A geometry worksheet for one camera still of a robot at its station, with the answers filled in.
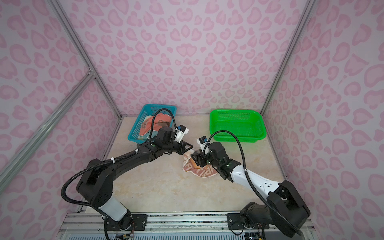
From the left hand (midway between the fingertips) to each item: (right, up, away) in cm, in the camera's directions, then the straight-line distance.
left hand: (195, 147), depth 81 cm
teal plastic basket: (-35, +24, +35) cm, 55 cm away
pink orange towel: (-25, +16, +28) cm, 41 cm away
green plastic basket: (+39, +13, +33) cm, 53 cm away
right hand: (0, -2, 0) cm, 3 cm away
